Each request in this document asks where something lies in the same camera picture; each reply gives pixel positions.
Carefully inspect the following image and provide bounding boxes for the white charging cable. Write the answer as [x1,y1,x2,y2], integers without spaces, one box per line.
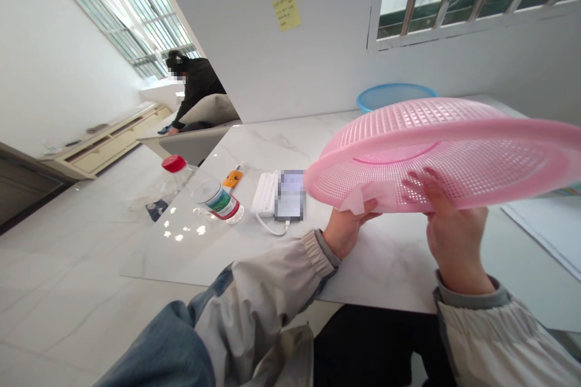
[255,210,292,237]

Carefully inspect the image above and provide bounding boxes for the cream low cabinet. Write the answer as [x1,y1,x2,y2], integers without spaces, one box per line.
[38,101,174,181]

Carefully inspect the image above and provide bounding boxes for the small orange gadget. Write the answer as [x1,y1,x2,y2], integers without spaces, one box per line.
[222,163,245,190]

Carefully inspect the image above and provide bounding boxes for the person's left hand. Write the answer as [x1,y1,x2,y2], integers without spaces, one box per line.
[323,199,381,260]

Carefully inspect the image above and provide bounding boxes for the white wet wipe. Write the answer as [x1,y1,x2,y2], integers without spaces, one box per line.
[336,180,396,216]

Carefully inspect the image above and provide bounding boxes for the yellow sticky note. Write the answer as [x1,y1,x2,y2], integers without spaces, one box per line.
[272,0,302,33]

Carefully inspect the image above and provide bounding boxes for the smartphone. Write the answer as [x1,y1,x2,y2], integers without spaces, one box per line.
[274,169,307,224]

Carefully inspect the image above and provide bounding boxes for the blue plastic basin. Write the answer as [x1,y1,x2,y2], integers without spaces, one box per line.
[356,83,440,115]

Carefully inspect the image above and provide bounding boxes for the person's right hand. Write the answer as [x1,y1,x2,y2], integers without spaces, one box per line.
[401,168,496,295]

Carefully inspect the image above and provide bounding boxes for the large barred window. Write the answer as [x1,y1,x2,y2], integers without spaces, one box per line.
[34,0,203,81]

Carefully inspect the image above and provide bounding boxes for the person's body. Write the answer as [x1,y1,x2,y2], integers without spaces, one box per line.
[235,322,316,387]

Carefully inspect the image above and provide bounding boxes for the dark wooden cabinet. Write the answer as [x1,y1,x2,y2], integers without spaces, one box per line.
[0,141,73,230]

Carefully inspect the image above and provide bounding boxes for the beige armchair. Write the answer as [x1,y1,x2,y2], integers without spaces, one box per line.
[136,93,243,167]

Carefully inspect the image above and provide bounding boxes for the pink plastic colander basket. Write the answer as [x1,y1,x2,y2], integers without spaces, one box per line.
[303,97,581,215]

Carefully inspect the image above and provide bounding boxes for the white paper sheets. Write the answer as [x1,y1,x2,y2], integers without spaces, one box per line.
[499,183,581,284]

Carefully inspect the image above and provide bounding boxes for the white power bank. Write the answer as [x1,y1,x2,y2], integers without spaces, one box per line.
[250,171,281,222]

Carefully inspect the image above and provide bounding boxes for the person's legs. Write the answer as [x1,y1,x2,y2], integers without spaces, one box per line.
[312,303,455,387]

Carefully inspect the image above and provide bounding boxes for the clear red-capped water bottle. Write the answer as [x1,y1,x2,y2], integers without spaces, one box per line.
[161,154,246,226]

